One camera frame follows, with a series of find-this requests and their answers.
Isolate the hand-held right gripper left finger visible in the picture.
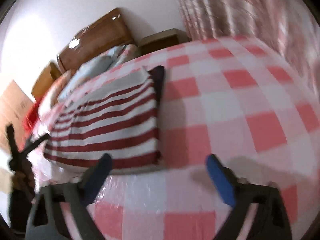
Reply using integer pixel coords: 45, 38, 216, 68
25, 153, 113, 240

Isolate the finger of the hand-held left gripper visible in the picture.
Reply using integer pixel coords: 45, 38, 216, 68
21, 133, 50, 158
6, 125, 20, 162

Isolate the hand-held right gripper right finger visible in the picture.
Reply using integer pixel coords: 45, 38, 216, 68
205, 154, 293, 240

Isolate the red grey striped sweater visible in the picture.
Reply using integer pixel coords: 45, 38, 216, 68
44, 65, 166, 175

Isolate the light wooden wardrobe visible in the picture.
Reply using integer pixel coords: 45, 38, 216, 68
0, 80, 36, 151

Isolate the small wooden headboard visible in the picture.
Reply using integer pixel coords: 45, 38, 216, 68
31, 62, 62, 101

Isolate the pink checked bed sheet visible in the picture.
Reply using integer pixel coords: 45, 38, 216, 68
25, 35, 320, 240

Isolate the light blue floral pillow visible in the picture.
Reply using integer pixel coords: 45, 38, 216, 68
57, 44, 130, 103

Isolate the large wooden headboard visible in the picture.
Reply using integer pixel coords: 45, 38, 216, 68
57, 7, 135, 72

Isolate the wooden nightstand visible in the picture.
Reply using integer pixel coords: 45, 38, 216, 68
139, 28, 192, 55

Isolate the pink floral curtain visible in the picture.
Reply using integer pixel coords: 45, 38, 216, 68
170, 0, 320, 100

